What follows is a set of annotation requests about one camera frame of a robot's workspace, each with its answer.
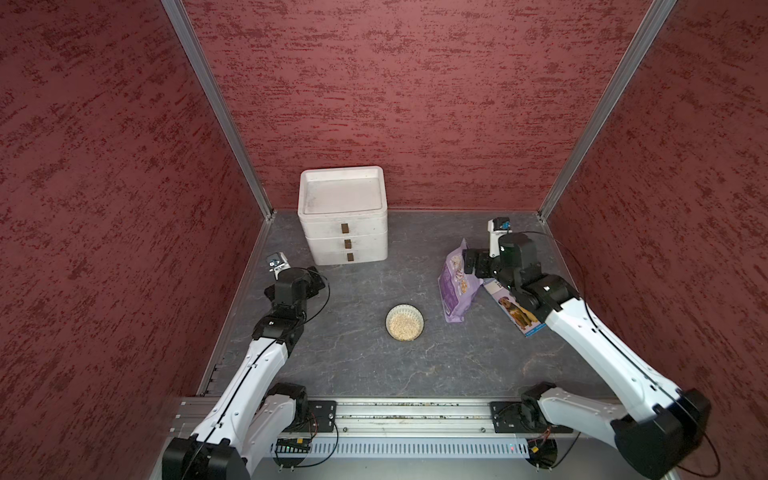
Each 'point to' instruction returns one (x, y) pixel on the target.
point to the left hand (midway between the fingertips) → (299, 279)
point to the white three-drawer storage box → (343, 213)
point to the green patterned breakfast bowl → (404, 322)
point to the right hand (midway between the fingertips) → (478, 256)
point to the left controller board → (292, 445)
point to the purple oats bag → (457, 287)
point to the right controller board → (543, 452)
